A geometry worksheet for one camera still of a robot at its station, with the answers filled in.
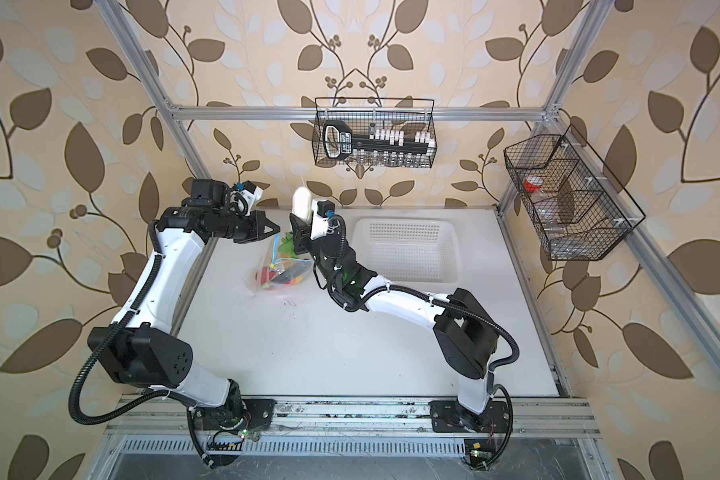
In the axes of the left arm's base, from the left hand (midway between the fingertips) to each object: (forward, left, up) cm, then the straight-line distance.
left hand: (279, 225), depth 76 cm
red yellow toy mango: (-4, -1, -21) cm, 21 cm away
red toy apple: (-7, +5, -14) cm, 16 cm away
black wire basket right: (+3, -76, +4) cm, 76 cm away
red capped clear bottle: (+14, -68, +3) cm, 69 cm away
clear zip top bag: (-7, +2, -12) cm, 14 cm away
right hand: (0, -6, +4) cm, 7 cm away
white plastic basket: (+15, -38, -30) cm, 51 cm away
